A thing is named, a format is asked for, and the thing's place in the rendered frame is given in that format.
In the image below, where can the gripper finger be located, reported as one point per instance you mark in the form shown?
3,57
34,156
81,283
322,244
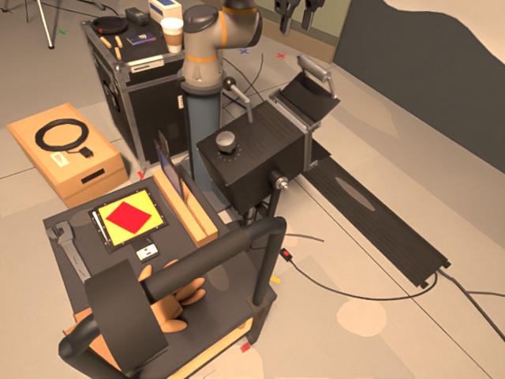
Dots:
285,16
309,12

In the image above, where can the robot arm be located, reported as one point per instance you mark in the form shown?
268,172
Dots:
205,35

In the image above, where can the black barn door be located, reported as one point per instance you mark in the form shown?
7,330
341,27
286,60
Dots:
309,96

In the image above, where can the grey spot flood knob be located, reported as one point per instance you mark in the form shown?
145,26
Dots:
225,142

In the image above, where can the black spotlight body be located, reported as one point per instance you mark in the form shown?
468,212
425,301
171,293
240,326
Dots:
256,158

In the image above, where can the grey tilt lock knob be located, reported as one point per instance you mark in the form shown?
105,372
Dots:
279,181

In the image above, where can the black spotlight stand yoke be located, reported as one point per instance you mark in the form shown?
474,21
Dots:
273,203

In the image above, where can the grey lever black ball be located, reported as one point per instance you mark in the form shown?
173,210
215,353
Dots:
238,92

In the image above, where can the white paper cup brown sleeve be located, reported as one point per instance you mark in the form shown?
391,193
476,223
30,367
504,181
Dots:
172,35

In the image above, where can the white and blue box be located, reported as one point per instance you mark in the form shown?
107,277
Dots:
163,8

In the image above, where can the dark grey scenery backdrop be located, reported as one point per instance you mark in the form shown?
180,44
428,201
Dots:
426,71

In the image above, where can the blue booklet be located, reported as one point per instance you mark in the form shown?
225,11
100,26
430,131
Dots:
141,39

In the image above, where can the black battery box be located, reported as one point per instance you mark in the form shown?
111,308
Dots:
137,16

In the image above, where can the black flight case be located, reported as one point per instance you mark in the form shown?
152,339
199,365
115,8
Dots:
154,106

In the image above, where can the wooden clothes peg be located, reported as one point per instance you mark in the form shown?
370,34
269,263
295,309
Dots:
118,53
118,41
105,42

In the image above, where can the black round dish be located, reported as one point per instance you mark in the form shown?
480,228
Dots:
109,25

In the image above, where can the metal tripod stand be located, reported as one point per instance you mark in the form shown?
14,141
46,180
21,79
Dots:
44,23

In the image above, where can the white paper tag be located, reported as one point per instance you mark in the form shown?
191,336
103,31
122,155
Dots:
59,160

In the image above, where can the wooden apple box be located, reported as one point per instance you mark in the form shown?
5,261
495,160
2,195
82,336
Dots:
59,173

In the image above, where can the tan work glove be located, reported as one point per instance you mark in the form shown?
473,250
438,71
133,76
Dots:
191,292
145,272

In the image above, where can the grey adjustable wrench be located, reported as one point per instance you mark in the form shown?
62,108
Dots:
67,246

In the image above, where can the black sheet panel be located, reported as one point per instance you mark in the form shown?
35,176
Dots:
122,316

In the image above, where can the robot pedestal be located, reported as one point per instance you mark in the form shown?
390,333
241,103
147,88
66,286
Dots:
202,130

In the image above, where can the dark gel frame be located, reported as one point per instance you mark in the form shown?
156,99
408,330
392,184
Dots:
163,141

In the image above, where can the blue gel frame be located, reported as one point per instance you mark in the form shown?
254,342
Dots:
170,171

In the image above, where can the wooden gel frame rack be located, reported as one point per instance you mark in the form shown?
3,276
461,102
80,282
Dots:
189,215

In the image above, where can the black frame yellow red sheet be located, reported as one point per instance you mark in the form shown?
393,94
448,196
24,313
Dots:
128,219

